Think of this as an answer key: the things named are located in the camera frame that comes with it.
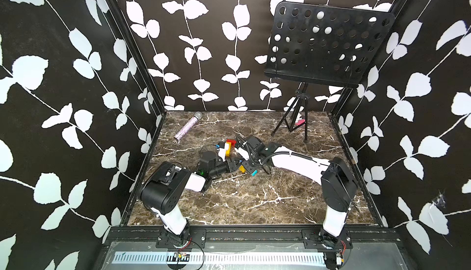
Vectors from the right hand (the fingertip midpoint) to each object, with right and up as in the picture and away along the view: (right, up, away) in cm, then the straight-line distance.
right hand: (246, 161), depth 88 cm
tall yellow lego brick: (-9, +4, +10) cm, 14 cm away
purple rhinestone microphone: (-36, +16, +19) cm, 44 cm away
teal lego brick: (+4, -5, -1) cm, 7 cm away
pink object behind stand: (+34, +20, +23) cm, 46 cm away
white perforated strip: (-6, -35, -18) cm, 40 cm away
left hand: (-2, +1, 0) cm, 2 cm away
